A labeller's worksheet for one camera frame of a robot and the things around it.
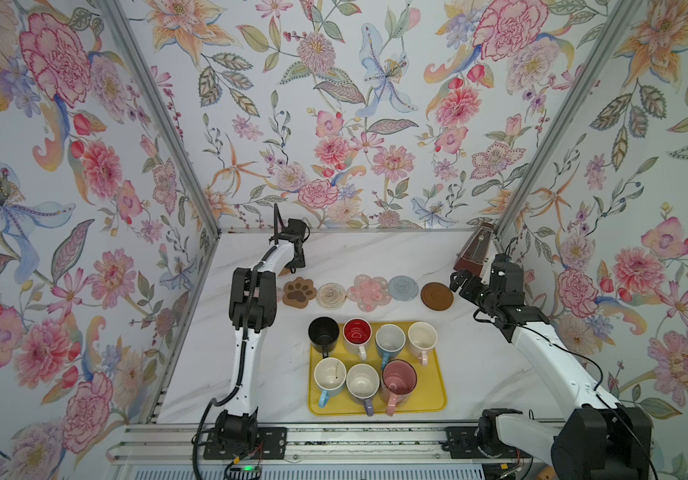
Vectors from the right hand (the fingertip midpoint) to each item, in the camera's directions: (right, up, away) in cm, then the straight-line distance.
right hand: (464, 279), depth 85 cm
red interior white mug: (-30, -17, +6) cm, 35 cm away
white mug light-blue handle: (-38, -27, -1) cm, 47 cm away
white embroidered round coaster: (-38, -6, +16) cm, 42 cm away
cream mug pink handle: (-11, -17, +2) cm, 21 cm away
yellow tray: (-12, -31, -4) cm, 34 cm away
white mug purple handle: (-29, -28, -2) cm, 40 cm away
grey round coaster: (-13, -4, +19) cm, 23 cm away
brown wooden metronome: (+10, +8, +17) cm, 22 cm away
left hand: (-53, +5, +26) cm, 59 cm away
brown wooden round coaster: (-3, -7, +16) cm, 18 cm away
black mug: (-40, -15, +1) cm, 43 cm away
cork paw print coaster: (-50, -6, +18) cm, 54 cm away
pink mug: (-19, -27, -3) cm, 33 cm away
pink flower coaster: (-26, -6, +19) cm, 32 cm away
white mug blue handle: (-21, -18, +3) cm, 28 cm away
